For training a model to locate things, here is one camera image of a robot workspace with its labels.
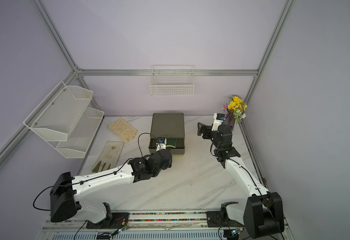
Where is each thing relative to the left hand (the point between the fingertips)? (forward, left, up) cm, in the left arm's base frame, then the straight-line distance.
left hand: (167, 155), depth 79 cm
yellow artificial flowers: (+30, -43, +8) cm, 53 cm away
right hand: (+14, -21, +8) cm, 26 cm away
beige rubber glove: (+31, +36, -16) cm, 50 cm away
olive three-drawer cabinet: (+16, -1, +6) cm, 17 cm away
